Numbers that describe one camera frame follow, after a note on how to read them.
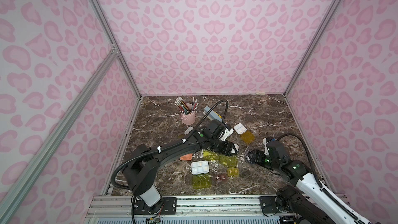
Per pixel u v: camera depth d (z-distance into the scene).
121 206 0.75
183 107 0.98
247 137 0.97
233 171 0.82
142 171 0.43
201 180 0.82
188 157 0.88
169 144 0.50
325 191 0.47
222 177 0.81
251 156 0.77
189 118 0.97
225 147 0.69
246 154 0.78
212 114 1.01
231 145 0.70
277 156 0.61
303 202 0.59
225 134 0.73
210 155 0.90
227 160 0.88
